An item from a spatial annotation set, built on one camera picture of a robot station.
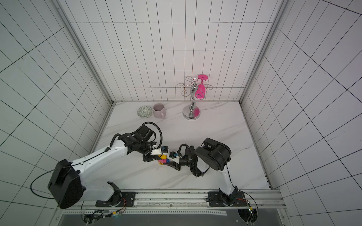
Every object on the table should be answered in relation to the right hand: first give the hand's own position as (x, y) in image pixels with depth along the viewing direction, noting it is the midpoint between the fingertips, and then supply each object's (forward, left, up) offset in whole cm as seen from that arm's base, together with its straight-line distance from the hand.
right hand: (167, 155), depth 87 cm
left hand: (-4, +5, +7) cm, 10 cm away
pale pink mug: (+32, +10, +6) cm, 34 cm away
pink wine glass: (+36, -20, +24) cm, 47 cm away
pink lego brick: (-6, +1, +5) cm, 8 cm away
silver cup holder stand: (+37, -15, -1) cm, 41 cm away
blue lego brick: (-4, -2, +3) cm, 6 cm away
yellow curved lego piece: (-4, +1, +8) cm, 10 cm away
